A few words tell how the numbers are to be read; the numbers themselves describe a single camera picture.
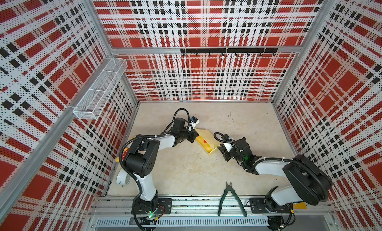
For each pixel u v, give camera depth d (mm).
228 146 780
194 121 844
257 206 729
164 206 734
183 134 819
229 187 784
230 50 905
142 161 492
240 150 675
